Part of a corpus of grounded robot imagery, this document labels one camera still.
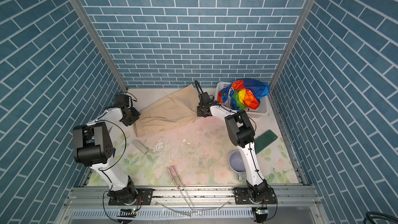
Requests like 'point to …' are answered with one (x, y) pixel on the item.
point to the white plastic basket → (244, 94)
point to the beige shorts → (176, 109)
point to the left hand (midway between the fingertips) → (137, 115)
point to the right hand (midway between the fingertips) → (199, 111)
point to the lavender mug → (237, 164)
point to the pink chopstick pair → (180, 190)
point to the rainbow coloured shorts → (242, 94)
